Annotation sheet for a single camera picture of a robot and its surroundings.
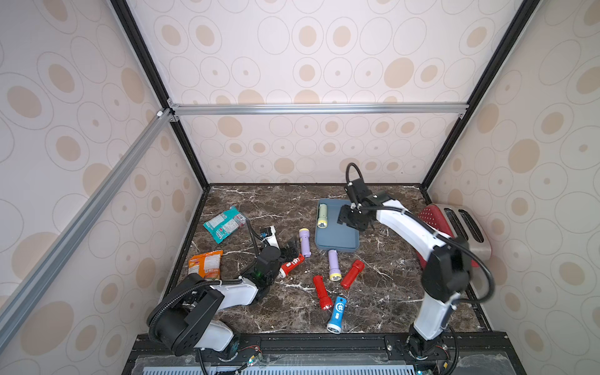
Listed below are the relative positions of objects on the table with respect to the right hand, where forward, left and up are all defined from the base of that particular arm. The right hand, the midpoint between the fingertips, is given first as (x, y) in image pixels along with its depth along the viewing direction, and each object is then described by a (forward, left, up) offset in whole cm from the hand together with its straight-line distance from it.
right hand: (351, 221), depth 90 cm
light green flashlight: (+9, +11, -9) cm, 17 cm away
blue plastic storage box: (0, +5, -10) cm, 11 cm away
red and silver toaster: (-2, -39, +4) cm, 39 cm away
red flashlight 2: (-27, +10, -11) cm, 31 cm away
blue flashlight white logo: (-32, +6, -11) cm, 34 cm away
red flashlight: (-14, -3, -10) cm, 17 cm away
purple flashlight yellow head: (-1, +18, -9) cm, 21 cm away
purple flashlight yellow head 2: (-17, +6, -10) cm, 21 cm away
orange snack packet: (-16, +55, -9) cm, 58 cm away
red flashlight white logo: (-16, +24, -9) cm, 31 cm away
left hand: (-8, +21, -1) cm, 23 cm away
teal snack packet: (+3, +53, -10) cm, 54 cm away
